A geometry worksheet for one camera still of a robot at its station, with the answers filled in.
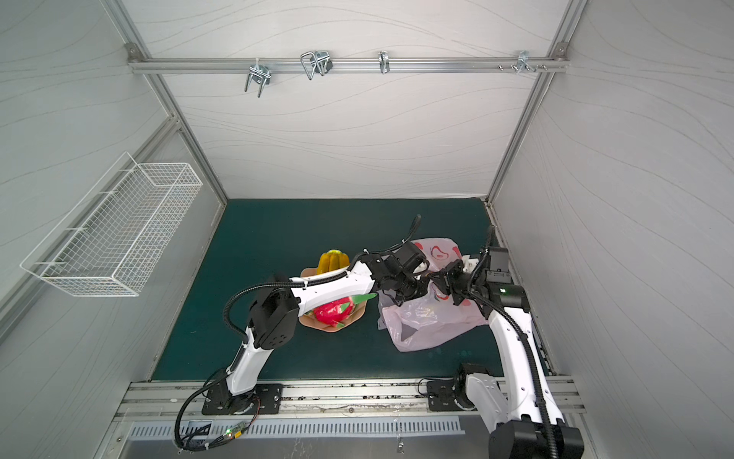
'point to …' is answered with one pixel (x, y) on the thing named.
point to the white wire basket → (110, 239)
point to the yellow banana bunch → (334, 259)
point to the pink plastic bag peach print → (431, 314)
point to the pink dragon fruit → (338, 311)
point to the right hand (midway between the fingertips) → (428, 273)
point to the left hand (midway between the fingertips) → (434, 306)
